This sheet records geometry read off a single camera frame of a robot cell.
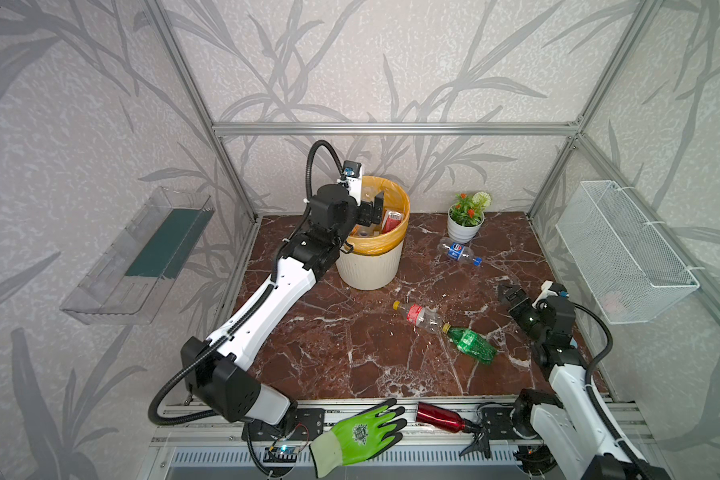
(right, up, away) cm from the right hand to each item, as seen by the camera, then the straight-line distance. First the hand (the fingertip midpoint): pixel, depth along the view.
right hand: (507, 284), depth 84 cm
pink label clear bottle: (-22, -11, +7) cm, 25 cm away
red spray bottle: (-21, -30, -14) cm, 40 cm away
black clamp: (-13, -35, -15) cm, 41 cm away
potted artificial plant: (-7, +21, +19) cm, 29 cm away
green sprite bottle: (-10, -17, 0) cm, 20 cm away
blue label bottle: (-10, +9, +20) cm, 24 cm away
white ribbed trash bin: (-40, +3, +4) cm, 40 cm away
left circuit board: (-61, -40, -12) cm, 73 cm away
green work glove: (-42, -34, -14) cm, 56 cm away
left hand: (-39, +27, -15) cm, 50 cm away
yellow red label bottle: (-33, +19, +1) cm, 38 cm away
